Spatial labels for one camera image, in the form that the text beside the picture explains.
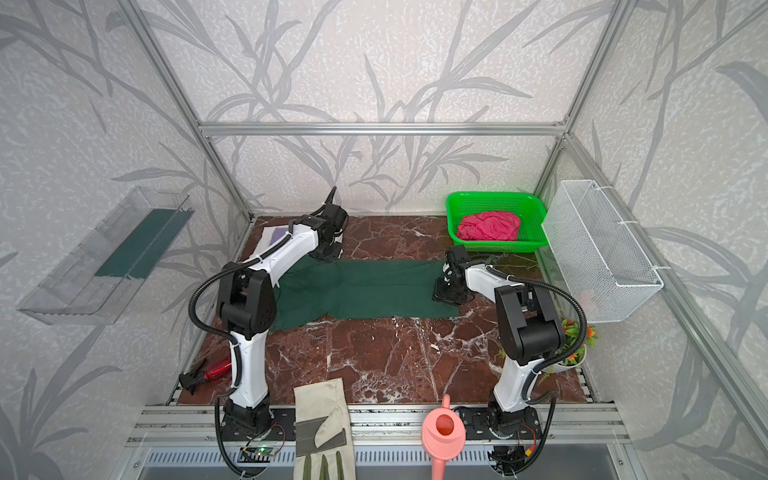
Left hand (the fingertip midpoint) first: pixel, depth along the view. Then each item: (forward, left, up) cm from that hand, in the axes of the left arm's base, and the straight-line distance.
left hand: (328, 244), depth 97 cm
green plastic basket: (+14, -75, -9) cm, 77 cm away
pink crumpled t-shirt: (+15, -59, -6) cm, 61 cm away
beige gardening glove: (-54, -7, -9) cm, 55 cm away
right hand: (-11, -36, -9) cm, 39 cm away
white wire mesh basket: (-26, -67, +26) cm, 77 cm away
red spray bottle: (-38, +31, -9) cm, 50 cm away
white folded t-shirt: (+9, +26, -8) cm, 28 cm away
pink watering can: (-53, -34, +3) cm, 63 cm away
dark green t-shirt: (-13, +6, -8) cm, 16 cm away
